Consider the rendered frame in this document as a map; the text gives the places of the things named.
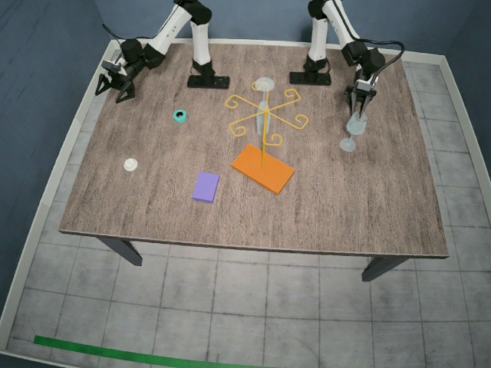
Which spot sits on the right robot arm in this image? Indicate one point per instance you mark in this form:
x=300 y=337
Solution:
x=158 y=46

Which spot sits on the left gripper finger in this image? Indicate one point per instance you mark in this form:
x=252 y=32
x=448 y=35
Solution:
x=364 y=103
x=351 y=101

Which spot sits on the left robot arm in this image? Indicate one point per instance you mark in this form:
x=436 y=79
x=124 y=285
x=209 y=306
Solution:
x=354 y=52

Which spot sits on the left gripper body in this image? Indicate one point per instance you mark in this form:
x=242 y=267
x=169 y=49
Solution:
x=361 y=94

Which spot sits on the purple flat block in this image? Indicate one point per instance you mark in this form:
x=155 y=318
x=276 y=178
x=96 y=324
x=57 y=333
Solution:
x=206 y=186

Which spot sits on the teal short hollow cylinder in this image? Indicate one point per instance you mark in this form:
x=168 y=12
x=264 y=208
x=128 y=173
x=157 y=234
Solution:
x=178 y=113

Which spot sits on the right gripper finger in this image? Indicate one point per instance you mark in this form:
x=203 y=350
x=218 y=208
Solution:
x=131 y=94
x=102 y=78

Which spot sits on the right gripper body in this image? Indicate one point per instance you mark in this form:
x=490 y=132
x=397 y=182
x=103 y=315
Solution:
x=127 y=74

